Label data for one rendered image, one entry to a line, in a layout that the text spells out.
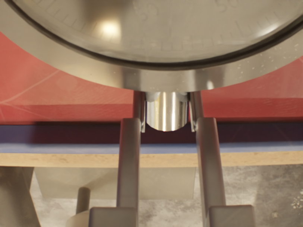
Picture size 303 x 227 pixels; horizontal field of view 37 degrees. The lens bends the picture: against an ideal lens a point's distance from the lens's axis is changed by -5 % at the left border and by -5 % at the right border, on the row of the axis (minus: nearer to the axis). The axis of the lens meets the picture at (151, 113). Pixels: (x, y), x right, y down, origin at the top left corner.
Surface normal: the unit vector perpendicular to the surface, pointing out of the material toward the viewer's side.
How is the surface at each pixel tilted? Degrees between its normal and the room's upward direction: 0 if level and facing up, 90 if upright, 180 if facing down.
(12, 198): 64
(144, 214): 0
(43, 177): 0
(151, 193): 0
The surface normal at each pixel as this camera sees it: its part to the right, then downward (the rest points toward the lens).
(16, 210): 0.61, -0.17
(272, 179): 0.00, 0.69
